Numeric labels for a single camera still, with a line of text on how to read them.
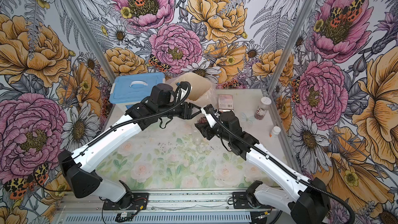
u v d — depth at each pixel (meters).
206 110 0.63
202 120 0.73
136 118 0.48
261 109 0.98
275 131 0.92
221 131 0.63
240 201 0.74
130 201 0.69
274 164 0.46
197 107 0.65
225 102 1.09
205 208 0.73
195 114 0.65
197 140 0.91
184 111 0.60
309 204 0.38
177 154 0.89
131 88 0.99
